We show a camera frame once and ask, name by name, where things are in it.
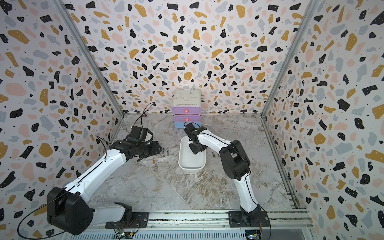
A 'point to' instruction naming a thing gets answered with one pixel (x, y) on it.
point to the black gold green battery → (213, 155)
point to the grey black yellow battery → (167, 152)
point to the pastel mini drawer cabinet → (187, 106)
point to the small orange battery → (154, 160)
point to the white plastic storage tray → (188, 161)
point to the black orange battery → (219, 155)
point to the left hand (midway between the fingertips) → (160, 148)
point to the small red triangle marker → (144, 115)
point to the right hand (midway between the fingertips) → (198, 148)
